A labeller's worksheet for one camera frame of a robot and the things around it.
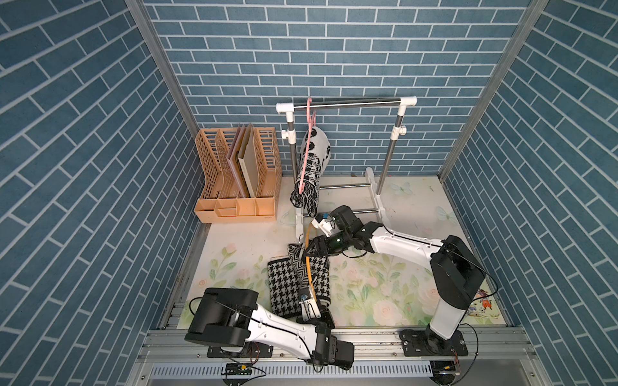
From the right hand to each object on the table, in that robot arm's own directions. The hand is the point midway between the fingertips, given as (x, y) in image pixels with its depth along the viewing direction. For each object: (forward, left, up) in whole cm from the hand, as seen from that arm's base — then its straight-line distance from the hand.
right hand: (311, 254), depth 81 cm
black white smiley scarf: (+30, +1, +20) cm, 36 cm away
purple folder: (+26, +31, +18) cm, 44 cm away
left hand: (-16, -7, -9) cm, 20 cm away
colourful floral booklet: (-10, -60, -12) cm, 62 cm away
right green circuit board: (-28, -42, -13) cm, 52 cm away
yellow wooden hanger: (-4, +1, 0) cm, 4 cm away
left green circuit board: (-32, +20, -14) cm, 40 cm away
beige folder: (+34, +29, +11) cm, 46 cm away
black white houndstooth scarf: (-5, +6, -10) cm, 12 cm away
